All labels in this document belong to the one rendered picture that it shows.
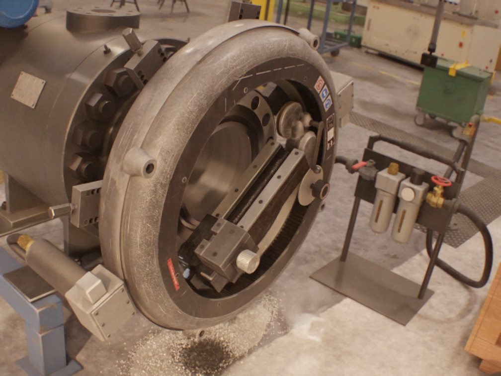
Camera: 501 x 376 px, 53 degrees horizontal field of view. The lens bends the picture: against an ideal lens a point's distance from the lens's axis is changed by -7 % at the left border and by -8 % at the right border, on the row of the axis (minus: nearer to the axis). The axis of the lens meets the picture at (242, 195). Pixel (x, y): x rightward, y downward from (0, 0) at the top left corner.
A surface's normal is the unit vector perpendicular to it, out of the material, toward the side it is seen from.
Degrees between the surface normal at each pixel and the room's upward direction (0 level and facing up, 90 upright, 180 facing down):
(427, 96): 90
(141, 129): 60
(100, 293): 90
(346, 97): 90
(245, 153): 102
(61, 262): 18
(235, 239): 38
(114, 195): 77
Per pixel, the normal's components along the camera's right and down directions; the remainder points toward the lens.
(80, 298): -0.12, -0.73
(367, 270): 0.13, -0.90
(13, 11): 0.77, 0.36
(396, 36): -0.82, 0.14
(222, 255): -0.28, -0.55
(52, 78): -0.41, -0.36
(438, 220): -0.63, 0.25
